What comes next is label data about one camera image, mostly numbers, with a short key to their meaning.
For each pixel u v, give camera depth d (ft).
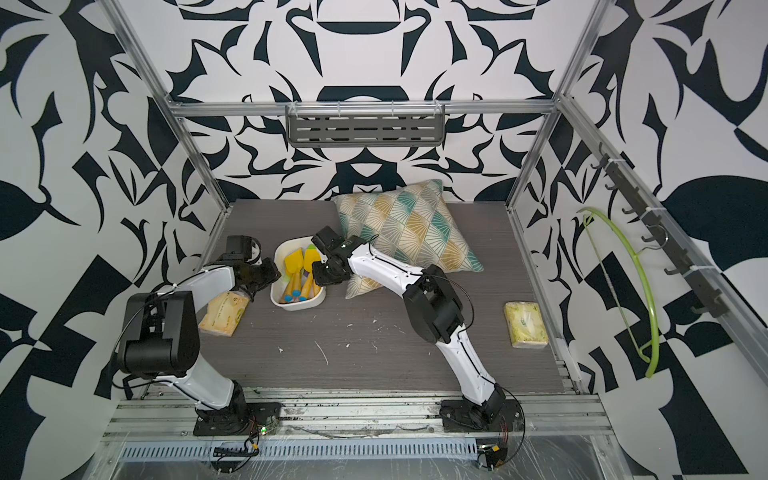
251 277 2.49
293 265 3.26
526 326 2.81
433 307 1.80
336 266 2.21
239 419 2.21
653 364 1.89
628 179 2.11
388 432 2.39
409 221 3.08
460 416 2.44
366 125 3.09
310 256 3.32
